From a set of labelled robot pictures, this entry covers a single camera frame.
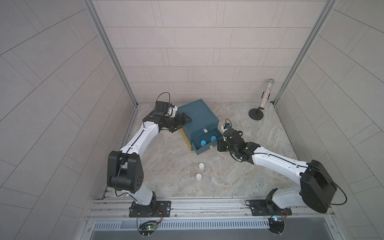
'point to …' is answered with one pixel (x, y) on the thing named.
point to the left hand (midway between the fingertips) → (189, 121)
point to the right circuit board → (276, 225)
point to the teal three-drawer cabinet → (203, 131)
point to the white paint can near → (198, 176)
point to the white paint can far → (201, 166)
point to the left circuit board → (147, 227)
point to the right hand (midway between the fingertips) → (216, 142)
